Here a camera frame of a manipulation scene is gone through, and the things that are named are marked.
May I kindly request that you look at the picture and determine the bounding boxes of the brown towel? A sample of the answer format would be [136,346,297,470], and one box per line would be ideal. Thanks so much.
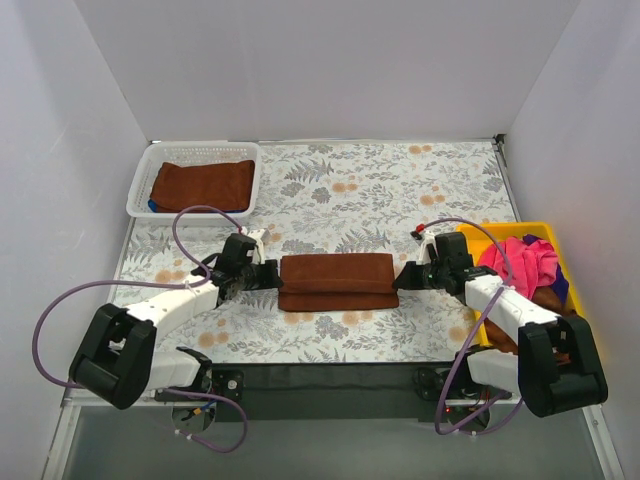
[484,286,576,355]
[149,160,255,213]
[278,253,399,313]

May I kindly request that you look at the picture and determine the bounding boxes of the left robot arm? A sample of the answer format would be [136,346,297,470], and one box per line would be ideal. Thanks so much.
[69,229,283,409]

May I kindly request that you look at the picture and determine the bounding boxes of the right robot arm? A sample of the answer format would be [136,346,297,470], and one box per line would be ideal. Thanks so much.
[393,232,609,417]

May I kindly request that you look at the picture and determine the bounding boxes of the yellow plastic bin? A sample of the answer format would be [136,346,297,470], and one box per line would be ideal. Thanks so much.
[457,222,584,346]

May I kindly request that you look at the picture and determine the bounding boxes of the pink towel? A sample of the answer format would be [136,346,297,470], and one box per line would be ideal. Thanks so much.
[499,237,558,300]

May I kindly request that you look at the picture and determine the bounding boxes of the floral table mat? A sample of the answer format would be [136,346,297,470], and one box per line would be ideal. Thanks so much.
[97,141,517,365]

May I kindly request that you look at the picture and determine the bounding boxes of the purple towel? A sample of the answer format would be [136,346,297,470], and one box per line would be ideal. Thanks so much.
[522,234,570,304]

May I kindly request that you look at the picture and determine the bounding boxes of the white plastic basket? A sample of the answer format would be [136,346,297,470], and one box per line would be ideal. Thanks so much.
[126,141,263,225]

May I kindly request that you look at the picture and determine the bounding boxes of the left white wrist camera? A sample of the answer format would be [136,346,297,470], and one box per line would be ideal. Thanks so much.
[241,227,271,264]

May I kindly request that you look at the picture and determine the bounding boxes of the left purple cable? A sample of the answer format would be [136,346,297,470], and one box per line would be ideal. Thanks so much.
[31,205,250,454]

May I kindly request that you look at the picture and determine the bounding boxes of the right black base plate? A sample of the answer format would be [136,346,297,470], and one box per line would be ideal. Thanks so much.
[412,367,482,401]

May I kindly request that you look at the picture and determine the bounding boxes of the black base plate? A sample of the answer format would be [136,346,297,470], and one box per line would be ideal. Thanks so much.
[412,367,482,401]
[202,368,245,402]

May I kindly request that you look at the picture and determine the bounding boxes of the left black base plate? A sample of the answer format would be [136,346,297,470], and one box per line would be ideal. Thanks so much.
[202,368,245,402]

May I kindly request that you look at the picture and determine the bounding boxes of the aluminium frame rail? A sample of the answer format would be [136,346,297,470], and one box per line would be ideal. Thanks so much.
[63,364,609,451]

